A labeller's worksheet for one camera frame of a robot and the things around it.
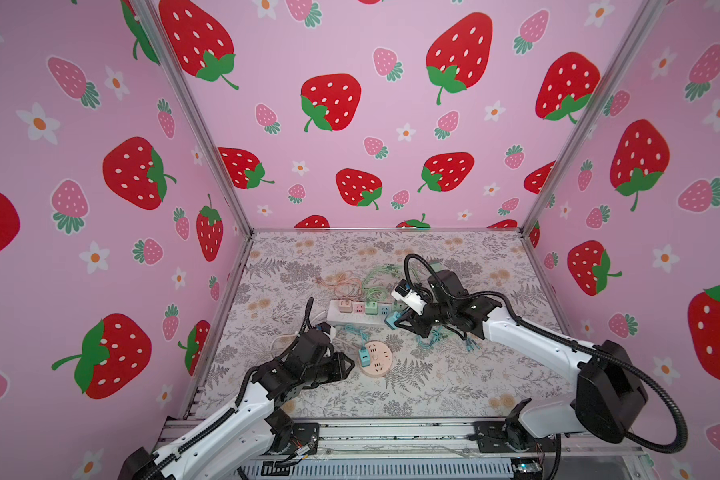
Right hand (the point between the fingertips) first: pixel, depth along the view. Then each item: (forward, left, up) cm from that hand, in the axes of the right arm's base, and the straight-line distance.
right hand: (397, 317), depth 81 cm
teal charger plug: (-9, +8, -7) cm, 14 cm away
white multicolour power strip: (+7, +12, -11) cm, 18 cm away
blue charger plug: (-2, +2, +1) cm, 2 cm away
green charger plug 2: (+30, -13, -13) cm, 36 cm away
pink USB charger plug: (+6, +16, -6) cm, 18 cm away
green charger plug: (+6, +8, -6) cm, 12 cm away
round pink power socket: (-8, +4, -11) cm, 14 cm away
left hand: (-12, +11, -6) cm, 17 cm away
